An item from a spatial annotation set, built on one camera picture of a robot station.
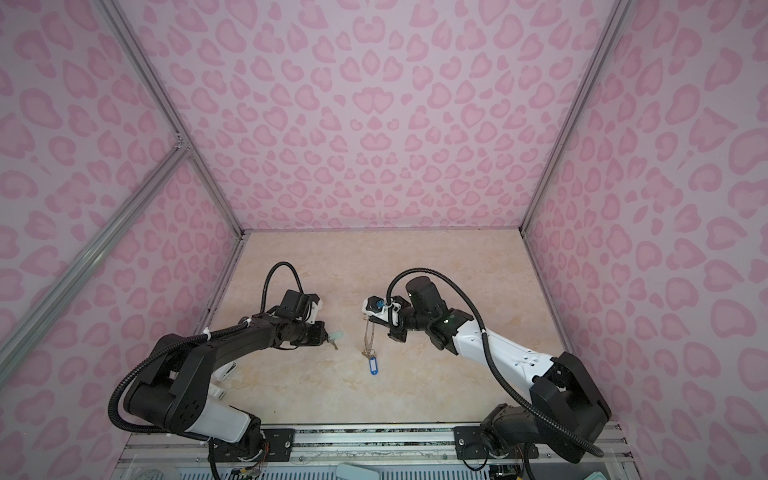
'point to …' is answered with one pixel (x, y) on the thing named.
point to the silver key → (332, 341)
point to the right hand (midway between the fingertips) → (376, 316)
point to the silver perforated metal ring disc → (369, 352)
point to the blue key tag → (373, 365)
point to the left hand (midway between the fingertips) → (328, 333)
